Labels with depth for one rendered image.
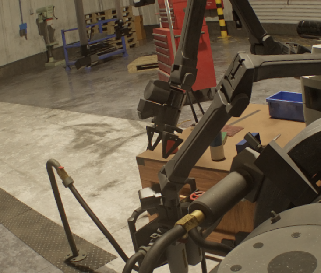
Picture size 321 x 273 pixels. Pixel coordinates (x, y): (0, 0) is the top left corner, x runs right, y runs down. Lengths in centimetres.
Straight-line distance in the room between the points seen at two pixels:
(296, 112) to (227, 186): 151
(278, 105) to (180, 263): 127
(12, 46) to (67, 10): 204
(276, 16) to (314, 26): 937
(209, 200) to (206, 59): 394
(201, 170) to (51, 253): 101
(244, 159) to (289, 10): 946
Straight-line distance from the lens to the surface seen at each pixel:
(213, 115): 121
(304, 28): 150
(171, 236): 99
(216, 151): 215
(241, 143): 200
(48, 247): 265
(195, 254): 179
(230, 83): 118
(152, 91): 138
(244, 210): 212
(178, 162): 132
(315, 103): 154
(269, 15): 1093
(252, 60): 115
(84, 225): 280
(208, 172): 212
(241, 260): 62
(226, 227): 224
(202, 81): 497
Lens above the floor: 128
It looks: 19 degrees down
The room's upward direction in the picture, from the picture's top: 9 degrees counter-clockwise
